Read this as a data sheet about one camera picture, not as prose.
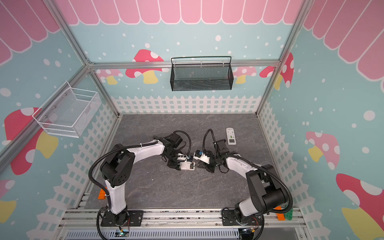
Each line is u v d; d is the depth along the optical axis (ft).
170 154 2.60
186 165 2.99
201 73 3.09
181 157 2.66
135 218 2.44
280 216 2.44
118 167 1.68
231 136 3.46
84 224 2.41
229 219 2.43
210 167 2.58
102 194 2.25
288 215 2.43
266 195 1.45
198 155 2.49
